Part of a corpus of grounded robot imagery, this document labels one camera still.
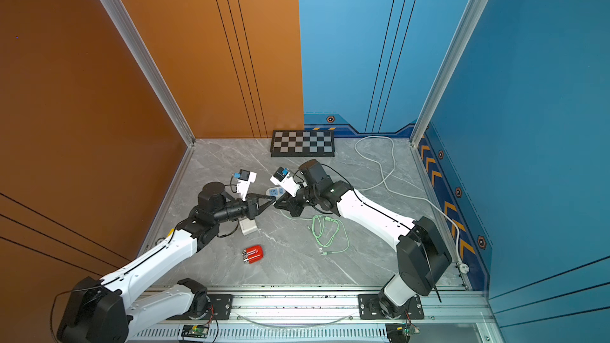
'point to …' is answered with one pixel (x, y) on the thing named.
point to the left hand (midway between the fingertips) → (276, 198)
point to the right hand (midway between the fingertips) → (279, 202)
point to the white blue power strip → (276, 191)
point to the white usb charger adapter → (248, 225)
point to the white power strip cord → (381, 183)
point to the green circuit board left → (195, 331)
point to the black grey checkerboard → (303, 143)
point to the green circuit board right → (408, 329)
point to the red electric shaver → (252, 255)
